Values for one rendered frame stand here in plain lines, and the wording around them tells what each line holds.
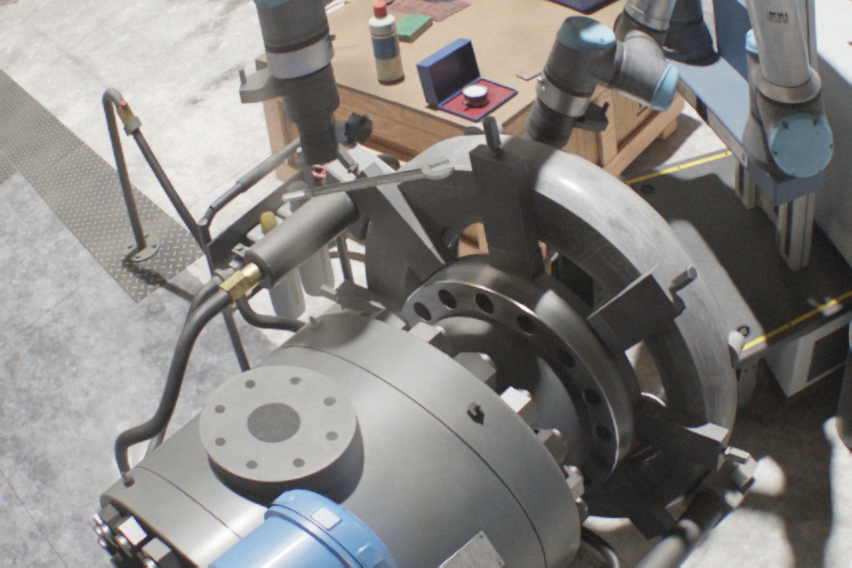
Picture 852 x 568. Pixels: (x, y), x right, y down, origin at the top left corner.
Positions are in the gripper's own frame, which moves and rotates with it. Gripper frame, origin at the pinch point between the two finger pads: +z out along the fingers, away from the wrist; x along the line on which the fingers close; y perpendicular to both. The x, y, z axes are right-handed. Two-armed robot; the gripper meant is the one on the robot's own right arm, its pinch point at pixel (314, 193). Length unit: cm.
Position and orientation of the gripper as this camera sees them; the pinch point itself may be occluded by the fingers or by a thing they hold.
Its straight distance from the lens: 164.8
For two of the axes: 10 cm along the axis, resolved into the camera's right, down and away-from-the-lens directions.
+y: 9.8, -1.8, -0.7
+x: -0.5, -5.8, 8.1
